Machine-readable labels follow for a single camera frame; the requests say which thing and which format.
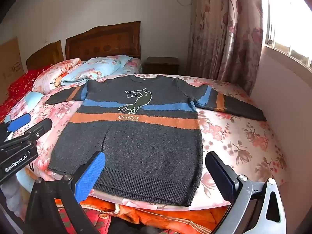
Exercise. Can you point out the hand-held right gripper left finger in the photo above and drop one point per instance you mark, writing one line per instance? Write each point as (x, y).
(89, 175)

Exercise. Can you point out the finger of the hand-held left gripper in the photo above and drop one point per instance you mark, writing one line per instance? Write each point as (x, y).
(36, 129)
(19, 122)

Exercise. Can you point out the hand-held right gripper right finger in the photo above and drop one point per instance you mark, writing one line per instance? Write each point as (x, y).
(219, 173)

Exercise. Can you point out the dark grey striped knit sweater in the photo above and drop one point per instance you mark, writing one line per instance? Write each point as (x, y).
(136, 146)

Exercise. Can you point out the pink floral bed sheet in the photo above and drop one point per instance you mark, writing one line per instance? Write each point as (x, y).
(231, 139)

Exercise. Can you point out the red patterned blanket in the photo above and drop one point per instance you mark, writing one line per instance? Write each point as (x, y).
(22, 82)

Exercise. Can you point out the pink floral pillow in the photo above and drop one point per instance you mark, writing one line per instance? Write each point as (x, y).
(48, 75)

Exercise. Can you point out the cardboard box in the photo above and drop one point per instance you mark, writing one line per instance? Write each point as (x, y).
(11, 61)

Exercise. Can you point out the orange fleece blanket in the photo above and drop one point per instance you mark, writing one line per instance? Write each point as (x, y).
(146, 217)

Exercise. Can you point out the small wooden headboard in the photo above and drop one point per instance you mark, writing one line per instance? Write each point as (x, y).
(46, 53)

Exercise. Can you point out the light blue floral pillow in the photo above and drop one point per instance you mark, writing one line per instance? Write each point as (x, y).
(102, 65)

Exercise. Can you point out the large wooden headboard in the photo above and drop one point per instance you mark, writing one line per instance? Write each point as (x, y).
(102, 41)

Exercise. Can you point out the dark wooden nightstand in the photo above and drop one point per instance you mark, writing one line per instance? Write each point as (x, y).
(160, 65)

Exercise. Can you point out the pink floral curtain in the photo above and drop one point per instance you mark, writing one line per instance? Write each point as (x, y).
(224, 34)

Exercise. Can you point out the window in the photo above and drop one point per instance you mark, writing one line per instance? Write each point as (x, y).
(290, 24)

